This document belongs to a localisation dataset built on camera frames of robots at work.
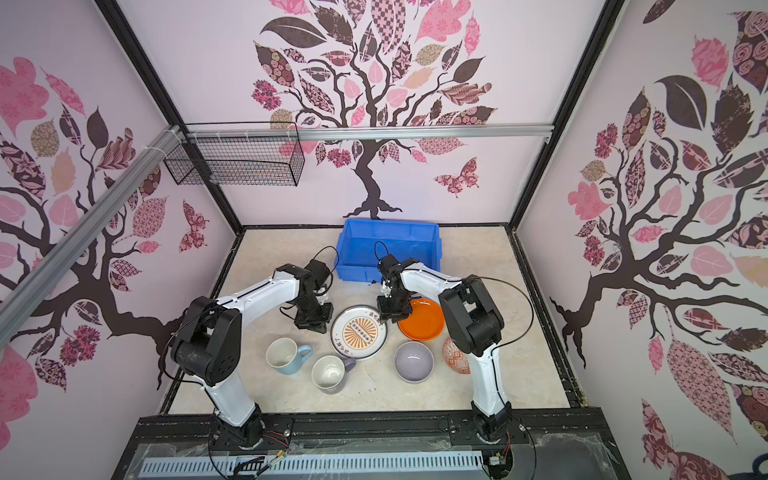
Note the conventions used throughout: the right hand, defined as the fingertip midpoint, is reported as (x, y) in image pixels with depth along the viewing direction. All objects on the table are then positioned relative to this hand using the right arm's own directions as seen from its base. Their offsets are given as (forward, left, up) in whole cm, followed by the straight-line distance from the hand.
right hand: (386, 316), depth 93 cm
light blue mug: (-12, +30, 0) cm, 32 cm away
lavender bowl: (-15, -8, 0) cm, 17 cm away
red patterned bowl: (-13, -20, -1) cm, 24 cm away
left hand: (-7, +18, +3) cm, 20 cm away
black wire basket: (+42, +48, +33) cm, 72 cm away
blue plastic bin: (+34, +10, -2) cm, 35 cm away
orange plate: (-3, -12, +1) cm, 13 cm away
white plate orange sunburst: (-5, +9, 0) cm, 11 cm away
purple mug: (-17, +16, -1) cm, 24 cm away
